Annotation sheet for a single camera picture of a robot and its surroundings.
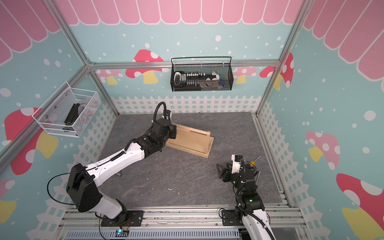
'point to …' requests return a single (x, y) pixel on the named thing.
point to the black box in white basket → (71, 117)
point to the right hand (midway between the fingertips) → (221, 164)
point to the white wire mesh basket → (68, 112)
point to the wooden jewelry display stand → (197, 142)
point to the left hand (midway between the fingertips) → (171, 126)
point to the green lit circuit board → (120, 233)
